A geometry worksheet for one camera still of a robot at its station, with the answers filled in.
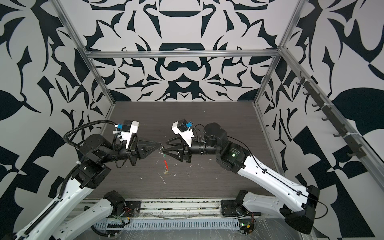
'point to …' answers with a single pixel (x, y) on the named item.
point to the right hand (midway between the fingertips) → (166, 147)
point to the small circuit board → (246, 225)
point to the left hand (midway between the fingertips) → (160, 143)
